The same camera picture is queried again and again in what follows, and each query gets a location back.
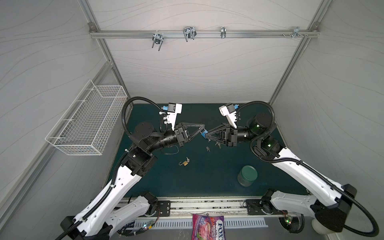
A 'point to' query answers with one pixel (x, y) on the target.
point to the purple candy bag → (206, 227)
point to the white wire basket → (87, 129)
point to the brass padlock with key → (185, 163)
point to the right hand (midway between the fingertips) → (207, 132)
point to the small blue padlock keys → (208, 149)
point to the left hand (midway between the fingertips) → (206, 127)
